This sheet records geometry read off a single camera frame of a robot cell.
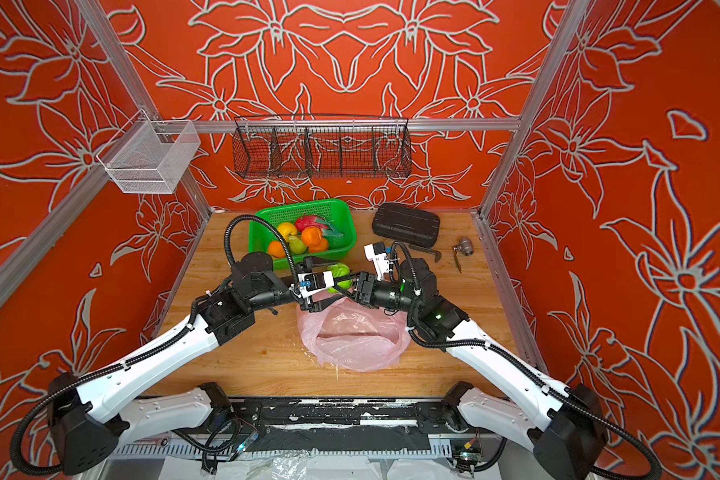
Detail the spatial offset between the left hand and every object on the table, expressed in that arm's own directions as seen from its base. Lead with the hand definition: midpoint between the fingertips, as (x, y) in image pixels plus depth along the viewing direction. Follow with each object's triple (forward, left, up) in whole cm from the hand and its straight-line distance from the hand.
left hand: (339, 271), depth 65 cm
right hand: (-4, +1, -1) cm, 4 cm away
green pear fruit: (+27, +19, -25) cm, 42 cm away
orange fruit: (+27, +10, -26) cm, 39 cm away
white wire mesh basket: (+37, +63, +3) cm, 74 cm away
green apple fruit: (-1, 0, +1) cm, 1 cm away
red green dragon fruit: (+37, +15, -23) cm, 46 cm away
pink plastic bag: (-2, -3, -31) cm, 31 cm away
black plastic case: (+38, -20, -24) cm, 49 cm away
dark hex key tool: (+27, -31, -27) cm, 49 cm away
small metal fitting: (+31, -42, -27) cm, 59 cm away
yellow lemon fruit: (+33, +24, -24) cm, 48 cm away
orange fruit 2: (+24, +25, -24) cm, 42 cm away
